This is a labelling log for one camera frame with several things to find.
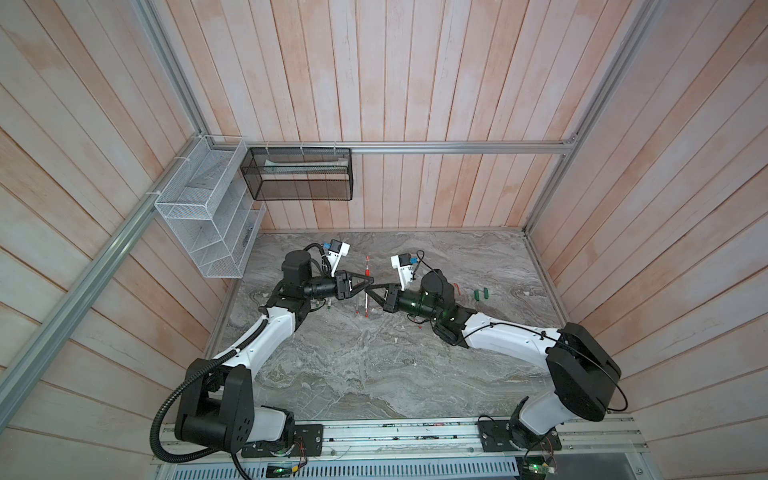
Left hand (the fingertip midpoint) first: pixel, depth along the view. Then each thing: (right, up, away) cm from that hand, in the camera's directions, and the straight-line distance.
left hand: (370, 286), depth 75 cm
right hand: (-1, -1, 0) cm, 2 cm away
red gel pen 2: (-5, -9, +22) cm, 25 cm away
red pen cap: (+30, -4, +28) cm, 42 cm away
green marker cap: (+36, -6, +26) cm, 45 cm away
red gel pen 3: (-1, -5, 0) cm, 5 cm away
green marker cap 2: (+40, -5, +26) cm, 48 cm away
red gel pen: (-1, +4, +1) cm, 4 cm away
